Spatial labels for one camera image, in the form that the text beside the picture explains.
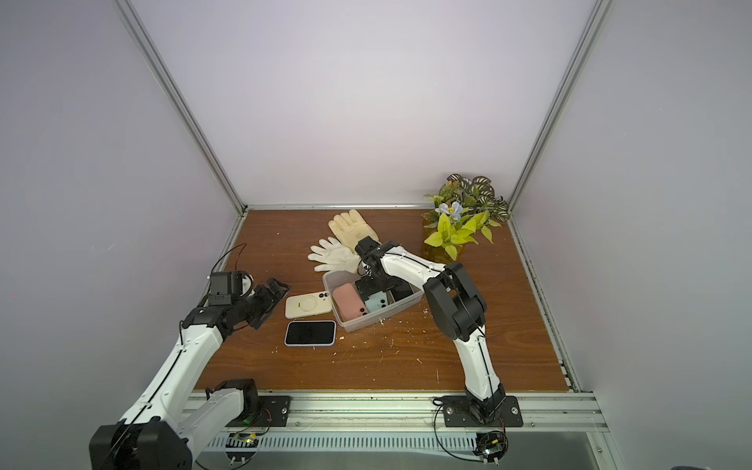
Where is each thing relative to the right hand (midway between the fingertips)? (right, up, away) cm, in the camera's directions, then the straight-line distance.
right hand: (375, 286), depth 94 cm
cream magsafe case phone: (-22, -5, -2) cm, 23 cm away
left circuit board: (-33, -37, -22) cm, 54 cm away
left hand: (-25, 0, -12) cm, 28 cm away
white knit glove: (-16, +9, +10) cm, 21 cm away
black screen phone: (+9, -2, 0) cm, 9 cm away
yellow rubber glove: (-11, +20, +20) cm, 30 cm away
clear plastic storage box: (-14, +3, -4) cm, 15 cm away
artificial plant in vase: (+26, +25, -11) cm, 38 cm away
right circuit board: (+29, -34, -25) cm, 52 cm away
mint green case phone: (0, -4, -3) cm, 5 cm away
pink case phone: (-9, -5, 0) cm, 11 cm away
